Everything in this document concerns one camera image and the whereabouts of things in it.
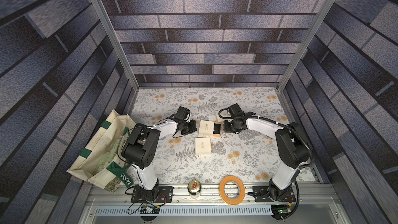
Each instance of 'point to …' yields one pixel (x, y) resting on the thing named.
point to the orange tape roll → (236, 201)
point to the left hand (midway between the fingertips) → (198, 127)
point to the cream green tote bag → (100, 162)
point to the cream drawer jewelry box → (202, 145)
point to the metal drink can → (194, 187)
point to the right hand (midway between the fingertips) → (224, 127)
